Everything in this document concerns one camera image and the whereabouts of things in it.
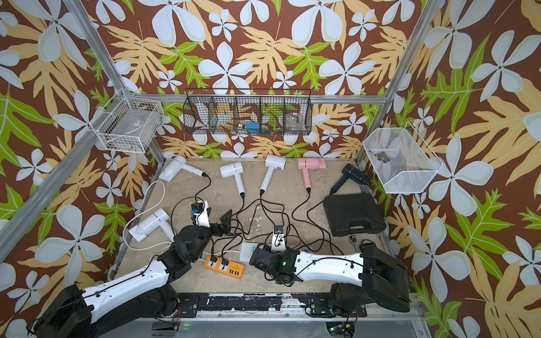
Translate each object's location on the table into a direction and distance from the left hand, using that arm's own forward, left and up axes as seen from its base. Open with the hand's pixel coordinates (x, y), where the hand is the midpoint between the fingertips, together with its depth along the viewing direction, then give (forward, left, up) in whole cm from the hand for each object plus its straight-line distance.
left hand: (222, 207), depth 79 cm
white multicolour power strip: (-11, -9, -16) cm, 21 cm away
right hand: (-11, -19, -14) cm, 26 cm away
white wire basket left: (+29, +40, +16) cm, 52 cm away
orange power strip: (-18, -4, -16) cm, 24 cm away
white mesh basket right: (+18, -72, +9) cm, 75 cm away
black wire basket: (+46, -10, +11) cm, 49 cm away
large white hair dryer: (-3, +37, -14) cm, 40 cm away
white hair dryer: (+32, 0, -14) cm, 35 cm away
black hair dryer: (+30, -60, -13) cm, 69 cm away
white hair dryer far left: (+34, +33, -14) cm, 50 cm away
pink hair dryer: (+35, -37, -13) cm, 53 cm away
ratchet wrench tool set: (-5, -54, -17) cm, 57 cm away
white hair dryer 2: (+36, -20, -13) cm, 43 cm away
